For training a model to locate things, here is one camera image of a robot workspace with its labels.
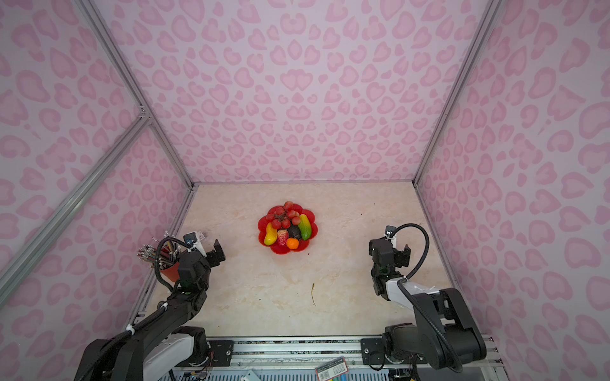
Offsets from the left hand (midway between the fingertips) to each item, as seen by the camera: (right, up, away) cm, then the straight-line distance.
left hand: (205, 240), depth 85 cm
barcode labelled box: (+44, -35, -16) cm, 59 cm away
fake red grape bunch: (+27, +7, +12) cm, 30 cm away
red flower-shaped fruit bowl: (+27, -5, +9) cm, 29 cm away
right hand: (+69, -1, +4) cm, 69 cm away
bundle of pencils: (-13, -4, -1) cm, 13 cm away
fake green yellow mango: (+36, +3, +12) cm, 38 cm away
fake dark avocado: (+31, +2, +12) cm, 33 cm away
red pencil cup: (+1, -5, -22) cm, 23 cm away
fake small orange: (+31, -3, +10) cm, 32 cm away
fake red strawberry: (+26, 0, +10) cm, 28 cm away
